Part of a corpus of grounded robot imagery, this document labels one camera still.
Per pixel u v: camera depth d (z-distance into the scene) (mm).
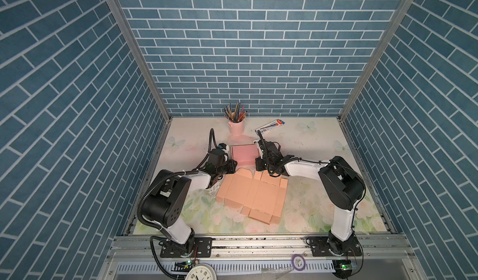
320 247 734
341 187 502
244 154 1019
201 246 737
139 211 423
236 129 1083
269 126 1153
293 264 705
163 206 459
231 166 845
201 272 655
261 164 864
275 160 753
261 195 891
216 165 737
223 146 856
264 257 723
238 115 1083
